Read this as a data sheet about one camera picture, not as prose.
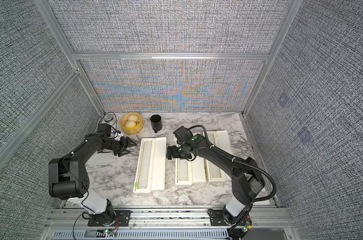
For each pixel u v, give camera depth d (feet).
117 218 2.40
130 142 2.72
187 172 2.67
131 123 3.48
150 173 2.68
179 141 2.17
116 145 2.56
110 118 3.59
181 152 2.31
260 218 2.44
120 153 2.69
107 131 2.55
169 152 2.40
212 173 2.68
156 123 3.44
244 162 1.50
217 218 2.40
